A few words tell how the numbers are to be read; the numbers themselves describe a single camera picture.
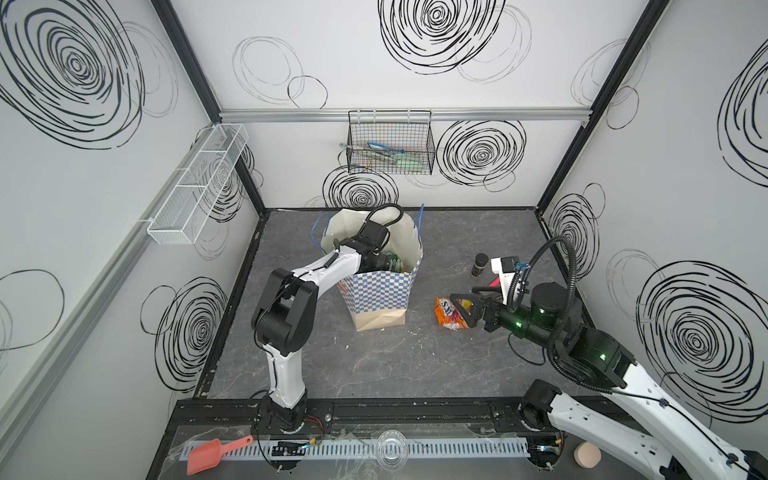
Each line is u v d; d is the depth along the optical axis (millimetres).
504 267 566
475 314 552
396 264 847
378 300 792
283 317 497
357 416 750
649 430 429
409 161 867
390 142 885
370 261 693
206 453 694
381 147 910
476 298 542
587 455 669
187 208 748
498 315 553
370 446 704
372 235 757
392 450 695
